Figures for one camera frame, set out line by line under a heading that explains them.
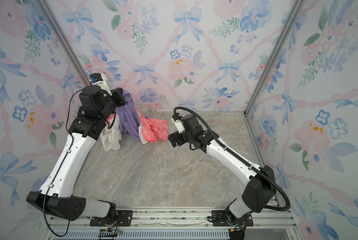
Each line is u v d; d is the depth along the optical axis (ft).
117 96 1.91
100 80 1.78
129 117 2.61
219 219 2.39
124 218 2.42
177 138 2.26
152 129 3.22
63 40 2.61
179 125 2.26
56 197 1.26
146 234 2.31
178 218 2.49
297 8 2.26
